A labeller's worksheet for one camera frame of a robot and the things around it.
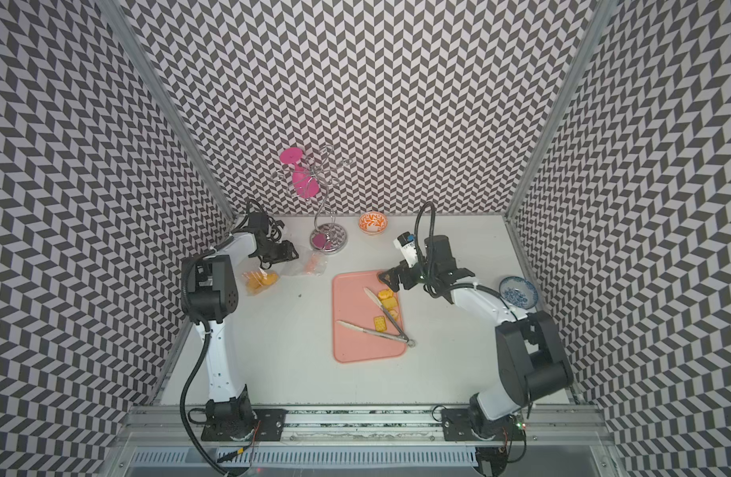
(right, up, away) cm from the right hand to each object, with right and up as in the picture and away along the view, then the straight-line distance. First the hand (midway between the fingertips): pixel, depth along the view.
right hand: (393, 273), depth 87 cm
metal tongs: (+3, -18, -2) cm, 19 cm away
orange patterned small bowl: (-7, +16, +26) cm, 32 cm away
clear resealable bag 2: (-29, +2, +16) cm, 33 cm away
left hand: (-35, +4, +19) cm, 40 cm away
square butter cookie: (-1, -10, +7) cm, 13 cm away
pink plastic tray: (-13, -11, +7) cm, 18 cm away
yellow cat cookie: (-2, -8, +8) cm, 11 cm away
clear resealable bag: (-44, -3, +9) cm, 45 cm away
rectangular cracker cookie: (-4, -16, +4) cm, 17 cm away
